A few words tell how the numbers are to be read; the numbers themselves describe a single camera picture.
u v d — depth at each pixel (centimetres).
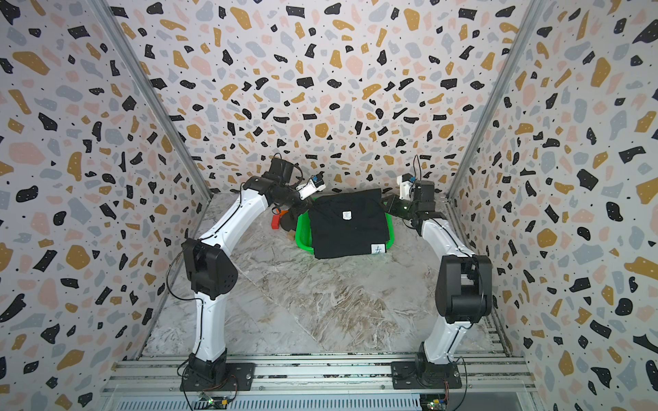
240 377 74
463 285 49
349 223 92
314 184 80
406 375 74
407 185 84
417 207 73
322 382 73
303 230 103
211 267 54
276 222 108
